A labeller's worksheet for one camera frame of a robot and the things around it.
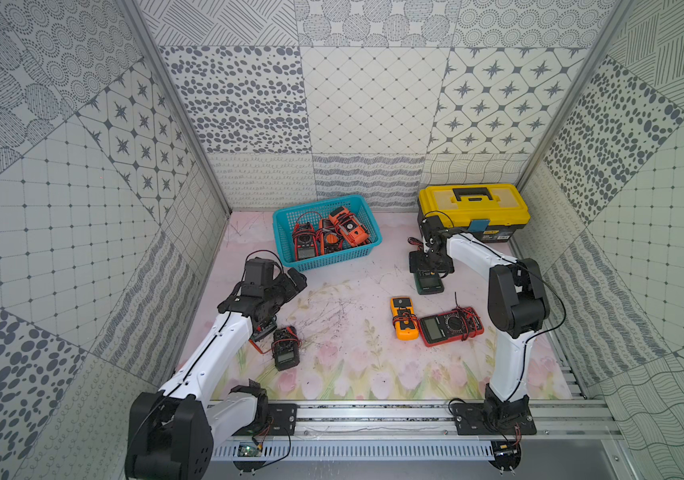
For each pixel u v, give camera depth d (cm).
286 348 82
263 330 86
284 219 110
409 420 76
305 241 104
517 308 54
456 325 88
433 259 84
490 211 98
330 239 107
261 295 63
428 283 110
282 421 73
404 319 88
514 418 68
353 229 104
